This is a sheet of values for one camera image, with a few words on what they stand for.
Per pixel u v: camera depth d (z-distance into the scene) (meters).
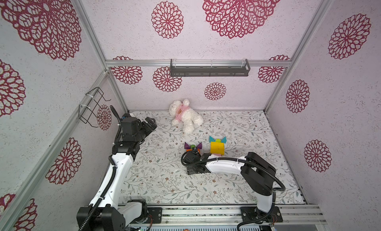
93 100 0.79
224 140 1.02
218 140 1.00
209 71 0.88
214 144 1.00
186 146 0.98
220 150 0.97
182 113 1.09
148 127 0.68
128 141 0.57
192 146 0.99
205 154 0.67
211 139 1.03
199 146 0.99
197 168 0.66
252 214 0.73
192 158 0.70
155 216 0.73
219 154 0.95
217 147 0.98
